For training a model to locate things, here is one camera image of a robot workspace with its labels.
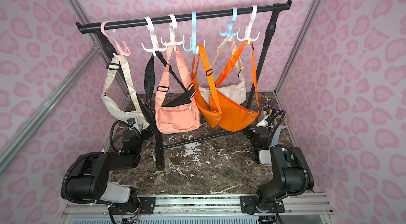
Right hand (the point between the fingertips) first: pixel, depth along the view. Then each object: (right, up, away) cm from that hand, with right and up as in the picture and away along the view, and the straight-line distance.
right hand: (255, 122), depth 93 cm
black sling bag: (-54, +7, -24) cm, 59 cm away
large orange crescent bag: (-13, +5, -6) cm, 15 cm away
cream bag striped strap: (-58, +4, -23) cm, 63 cm away
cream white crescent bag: (-12, +19, -11) cm, 25 cm away
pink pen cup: (+4, +5, 0) cm, 6 cm away
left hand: (-66, 0, -2) cm, 66 cm away
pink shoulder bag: (-42, +3, -14) cm, 44 cm away
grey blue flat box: (+14, -9, +5) cm, 18 cm away
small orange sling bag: (-28, +5, -20) cm, 35 cm away
